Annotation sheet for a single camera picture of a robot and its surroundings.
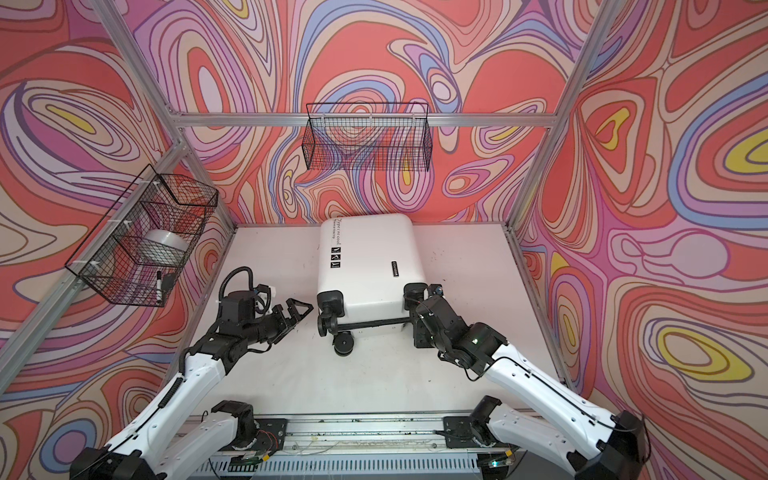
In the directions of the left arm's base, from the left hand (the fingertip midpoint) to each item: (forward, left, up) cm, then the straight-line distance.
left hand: (307, 313), depth 80 cm
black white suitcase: (+11, -17, +6) cm, 21 cm away
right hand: (-6, -31, -1) cm, 32 cm away
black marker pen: (+1, +34, +11) cm, 36 cm away
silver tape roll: (+8, +31, +19) cm, 38 cm away
